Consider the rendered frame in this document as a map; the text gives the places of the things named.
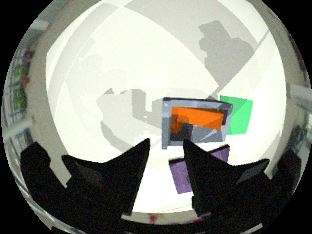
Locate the orange l-shaped part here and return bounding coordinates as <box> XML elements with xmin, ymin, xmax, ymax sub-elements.
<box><xmin>171</xmin><ymin>108</ymin><xmax>223</xmax><ymax>134</ymax></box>

